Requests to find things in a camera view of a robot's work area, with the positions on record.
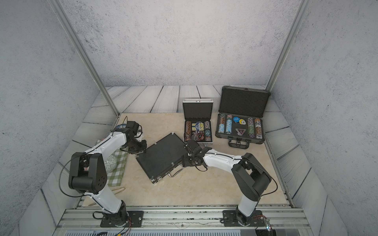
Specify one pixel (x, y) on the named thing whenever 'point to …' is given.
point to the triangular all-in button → (240, 132)
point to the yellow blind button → (242, 121)
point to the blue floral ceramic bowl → (121, 126)
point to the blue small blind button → (236, 119)
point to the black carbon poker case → (162, 157)
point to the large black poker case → (240, 118)
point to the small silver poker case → (198, 114)
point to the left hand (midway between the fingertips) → (148, 150)
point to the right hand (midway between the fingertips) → (186, 162)
